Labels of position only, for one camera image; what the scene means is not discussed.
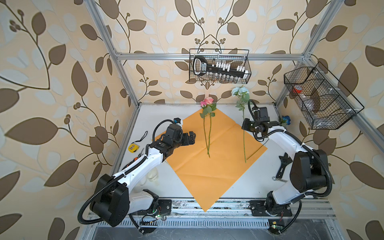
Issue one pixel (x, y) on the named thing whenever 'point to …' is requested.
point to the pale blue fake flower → (243, 93)
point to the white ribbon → (152, 175)
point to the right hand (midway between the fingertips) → (244, 125)
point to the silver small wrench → (274, 178)
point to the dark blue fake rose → (284, 120)
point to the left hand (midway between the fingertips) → (190, 134)
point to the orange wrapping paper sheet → (222, 152)
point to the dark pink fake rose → (205, 109)
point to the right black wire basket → (325, 103)
